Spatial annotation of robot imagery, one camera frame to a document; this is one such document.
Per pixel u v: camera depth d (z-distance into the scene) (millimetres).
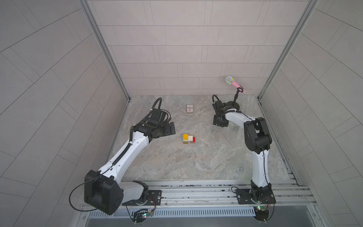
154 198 708
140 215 688
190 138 870
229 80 924
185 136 871
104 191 372
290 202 703
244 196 709
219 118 761
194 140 895
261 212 691
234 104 1090
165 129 696
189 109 1082
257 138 552
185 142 908
